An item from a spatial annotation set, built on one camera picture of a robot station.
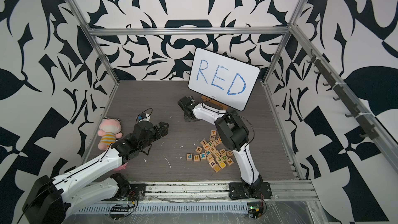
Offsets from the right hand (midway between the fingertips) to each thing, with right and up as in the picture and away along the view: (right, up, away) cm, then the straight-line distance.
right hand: (192, 114), depth 100 cm
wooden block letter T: (+13, -10, -8) cm, 18 cm away
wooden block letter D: (+17, -21, -17) cm, 32 cm away
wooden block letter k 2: (+20, -22, -19) cm, 35 cm away
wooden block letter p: (-1, -21, -17) cm, 27 cm away
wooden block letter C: (+21, -19, -16) cm, 32 cm away
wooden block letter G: (+4, -17, -15) cm, 23 cm away
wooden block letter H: (+3, -21, -17) cm, 27 cm away
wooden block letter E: (+17, -19, -15) cm, 30 cm away
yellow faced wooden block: (+13, -25, -20) cm, 35 cm away
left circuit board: (-32, -41, -27) cm, 59 cm away
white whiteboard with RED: (+17, +20, -3) cm, 27 cm away
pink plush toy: (-45, -8, -12) cm, 47 cm away
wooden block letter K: (+6, -20, -17) cm, 27 cm away
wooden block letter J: (+15, -21, -18) cm, 32 cm away
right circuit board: (+30, -39, -29) cm, 57 cm away
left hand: (-15, -4, -17) cm, 23 cm away
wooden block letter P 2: (+11, -15, -13) cm, 23 cm away
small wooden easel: (+15, +7, +2) cm, 16 cm away
